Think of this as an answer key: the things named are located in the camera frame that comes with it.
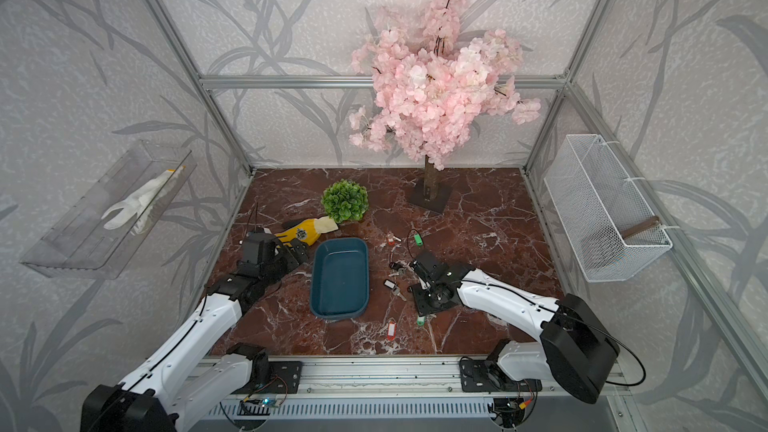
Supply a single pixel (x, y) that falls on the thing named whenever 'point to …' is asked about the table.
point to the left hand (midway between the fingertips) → (299, 251)
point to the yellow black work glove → (308, 230)
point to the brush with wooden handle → (607, 249)
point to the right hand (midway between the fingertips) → (420, 303)
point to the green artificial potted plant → (345, 201)
